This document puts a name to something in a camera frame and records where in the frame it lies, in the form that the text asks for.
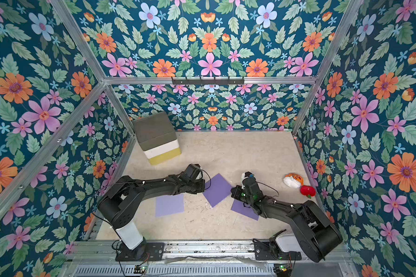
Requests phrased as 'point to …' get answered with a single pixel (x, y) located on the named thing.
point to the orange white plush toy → (293, 180)
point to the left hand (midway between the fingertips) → (208, 186)
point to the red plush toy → (308, 190)
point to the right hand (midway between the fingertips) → (231, 189)
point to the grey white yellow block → (157, 138)
